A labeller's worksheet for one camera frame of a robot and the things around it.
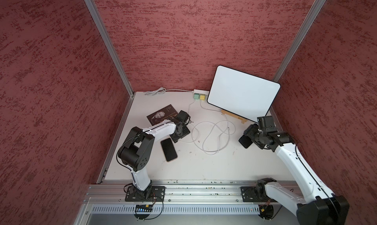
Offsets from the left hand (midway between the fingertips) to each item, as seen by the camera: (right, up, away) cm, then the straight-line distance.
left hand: (183, 137), depth 93 cm
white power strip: (+13, +32, +25) cm, 43 cm away
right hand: (+37, +3, -12) cm, 39 cm away
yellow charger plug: (+14, +28, +22) cm, 38 cm away
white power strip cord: (-21, +33, +26) cm, 47 cm away
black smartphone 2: (+36, +1, -13) cm, 38 cm away
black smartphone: (-8, -7, -5) cm, 12 cm away
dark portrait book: (-13, +16, +14) cm, 25 cm away
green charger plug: (+9, +28, +24) cm, 38 cm away
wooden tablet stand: (+42, +10, +7) cm, 44 cm away
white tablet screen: (+41, +27, -1) cm, 49 cm away
